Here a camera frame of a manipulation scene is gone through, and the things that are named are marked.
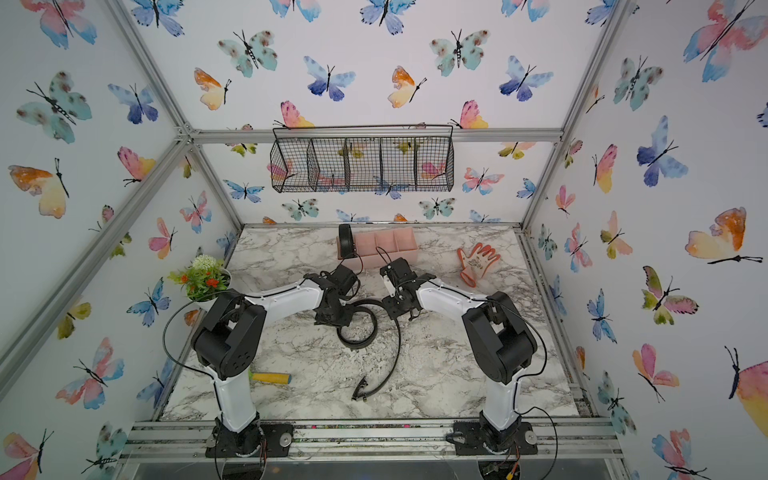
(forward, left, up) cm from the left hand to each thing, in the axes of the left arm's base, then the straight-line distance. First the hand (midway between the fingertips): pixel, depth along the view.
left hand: (348, 320), depth 95 cm
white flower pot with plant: (+6, +39, +16) cm, 43 cm away
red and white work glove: (+20, -44, +2) cm, 49 cm away
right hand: (+4, -16, +5) cm, 17 cm away
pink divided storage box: (+29, -8, +1) cm, 30 cm away
